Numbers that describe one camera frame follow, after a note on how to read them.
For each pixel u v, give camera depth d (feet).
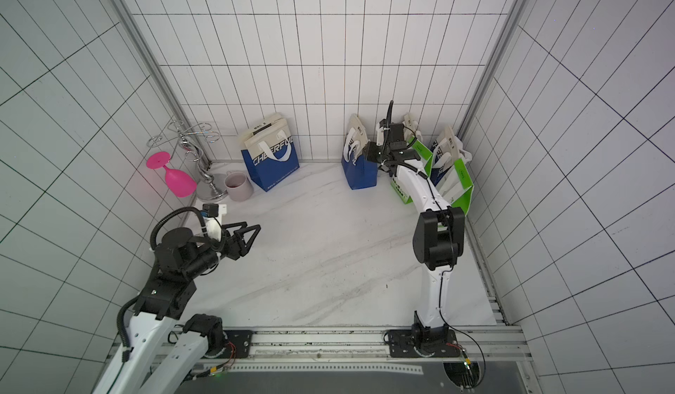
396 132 2.34
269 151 3.20
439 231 1.72
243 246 2.05
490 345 2.44
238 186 3.35
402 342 2.39
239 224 2.33
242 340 2.38
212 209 1.95
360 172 3.50
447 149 3.10
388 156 2.28
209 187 3.57
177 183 2.92
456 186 2.72
